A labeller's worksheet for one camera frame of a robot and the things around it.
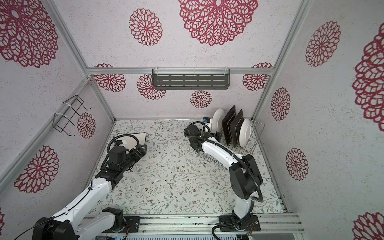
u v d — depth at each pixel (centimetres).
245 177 47
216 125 101
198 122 77
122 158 64
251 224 73
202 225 76
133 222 74
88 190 51
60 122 72
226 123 93
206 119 76
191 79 95
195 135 70
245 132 95
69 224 41
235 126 91
